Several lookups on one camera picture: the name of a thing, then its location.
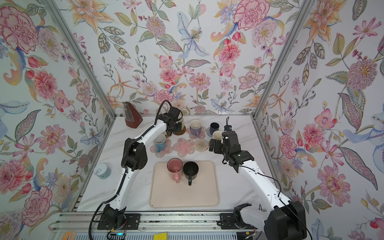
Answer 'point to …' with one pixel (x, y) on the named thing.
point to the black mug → (190, 170)
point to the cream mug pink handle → (217, 135)
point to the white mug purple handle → (195, 127)
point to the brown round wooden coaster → (181, 133)
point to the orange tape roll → (66, 234)
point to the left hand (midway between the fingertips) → (180, 128)
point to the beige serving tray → (164, 192)
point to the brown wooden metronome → (132, 117)
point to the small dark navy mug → (214, 127)
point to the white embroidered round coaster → (201, 145)
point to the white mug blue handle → (159, 140)
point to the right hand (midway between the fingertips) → (218, 141)
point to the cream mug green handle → (181, 121)
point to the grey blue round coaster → (208, 132)
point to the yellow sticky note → (160, 236)
